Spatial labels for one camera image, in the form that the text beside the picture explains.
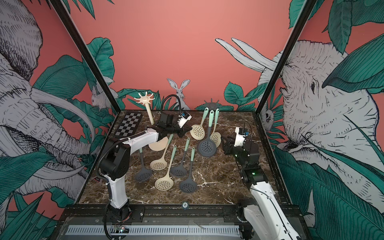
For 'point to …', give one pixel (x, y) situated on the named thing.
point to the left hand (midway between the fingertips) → (192, 125)
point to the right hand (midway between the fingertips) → (223, 134)
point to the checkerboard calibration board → (128, 126)
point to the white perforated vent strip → (159, 230)
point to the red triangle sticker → (97, 178)
